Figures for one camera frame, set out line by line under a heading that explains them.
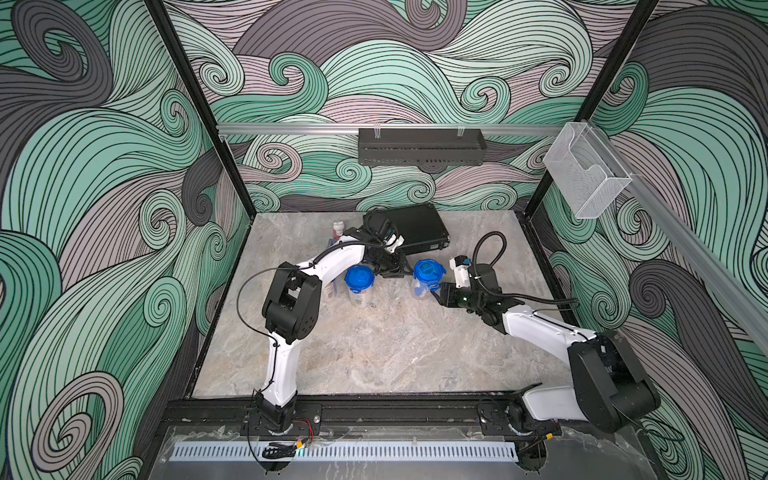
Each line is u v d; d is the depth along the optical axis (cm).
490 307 67
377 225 77
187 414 75
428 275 86
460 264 80
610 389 42
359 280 85
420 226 122
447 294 78
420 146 95
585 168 78
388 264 81
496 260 80
